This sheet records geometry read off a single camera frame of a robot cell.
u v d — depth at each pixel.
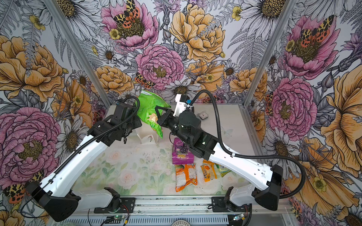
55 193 0.38
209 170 0.85
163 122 0.51
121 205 0.73
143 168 0.87
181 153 0.87
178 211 0.73
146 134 0.72
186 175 0.81
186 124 0.42
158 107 0.58
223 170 0.85
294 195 0.44
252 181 0.42
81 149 0.43
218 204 0.74
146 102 0.62
